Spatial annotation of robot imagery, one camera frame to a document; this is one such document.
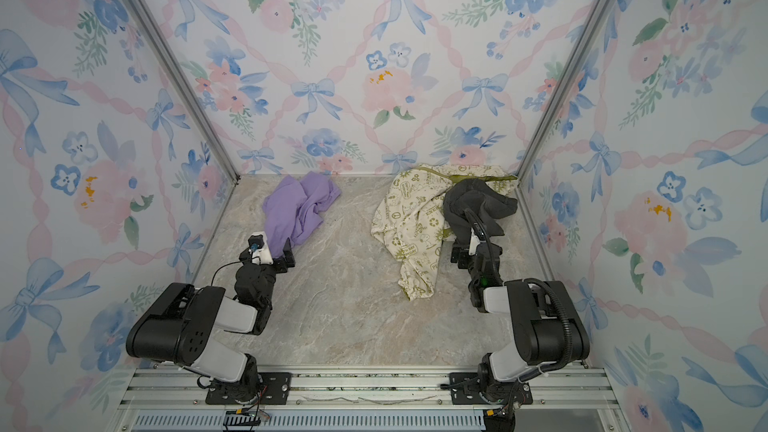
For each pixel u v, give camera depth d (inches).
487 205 37.6
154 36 31.5
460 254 33.7
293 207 39.9
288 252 32.9
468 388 28.8
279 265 32.1
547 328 17.7
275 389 29.1
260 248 29.7
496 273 27.3
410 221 38.4
